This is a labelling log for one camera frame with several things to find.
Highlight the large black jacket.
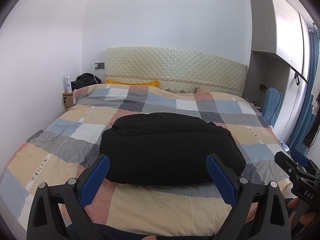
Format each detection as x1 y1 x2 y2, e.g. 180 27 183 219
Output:
99 113 246 186

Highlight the black clothes pile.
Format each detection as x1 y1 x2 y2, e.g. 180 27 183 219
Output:
71 73 101 90

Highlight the person's right hand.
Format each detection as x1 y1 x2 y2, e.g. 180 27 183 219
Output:
287 198 315 226

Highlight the person's left hand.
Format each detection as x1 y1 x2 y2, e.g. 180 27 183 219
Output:
141 236 157 240

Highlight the plaid patchwork duvet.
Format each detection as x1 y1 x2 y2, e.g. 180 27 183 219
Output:
1 85 290 239

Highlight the blue cloth on chair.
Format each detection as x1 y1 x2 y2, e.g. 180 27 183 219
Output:
262 87 282 127

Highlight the wooden nightstand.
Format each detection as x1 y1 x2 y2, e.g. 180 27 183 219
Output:
62 92 74 110

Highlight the white spray bottle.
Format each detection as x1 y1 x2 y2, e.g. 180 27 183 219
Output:
65 74 72 93

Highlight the floral beige pillow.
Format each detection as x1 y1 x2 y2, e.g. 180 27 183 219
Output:
159 82 196 93

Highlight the yellow pillow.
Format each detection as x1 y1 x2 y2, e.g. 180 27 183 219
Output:
105 79 161 87

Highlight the cream quilted headboard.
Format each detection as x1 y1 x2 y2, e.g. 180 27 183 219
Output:
105 47 247 96

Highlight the grey overhead wall cabinet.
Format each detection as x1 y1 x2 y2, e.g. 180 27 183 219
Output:
244 0 310 143

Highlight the grey wall socket panel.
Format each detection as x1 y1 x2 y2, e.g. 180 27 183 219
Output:
94 62 105 69

